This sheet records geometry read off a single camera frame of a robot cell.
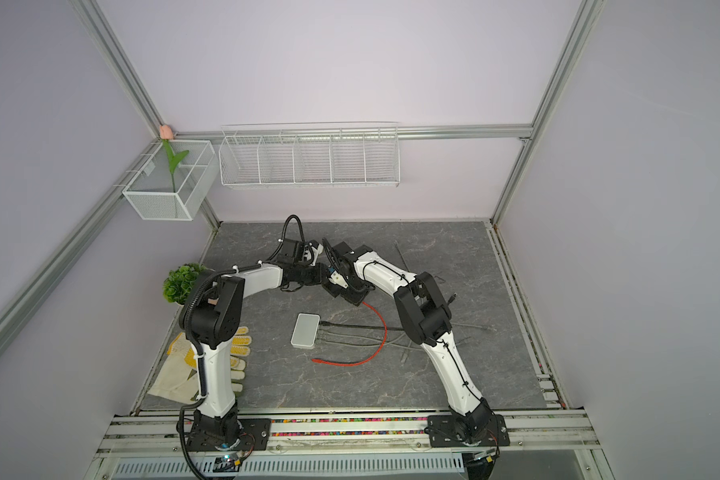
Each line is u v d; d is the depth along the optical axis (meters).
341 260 0.75
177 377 0.84
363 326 0.93
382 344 0.87
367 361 0.85
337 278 0.93
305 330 0.89
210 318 0.55
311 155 0.98
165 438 0.75
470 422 0.63
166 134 0.89
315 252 0.93
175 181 0.89
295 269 0.89
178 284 0.85
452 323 0.61
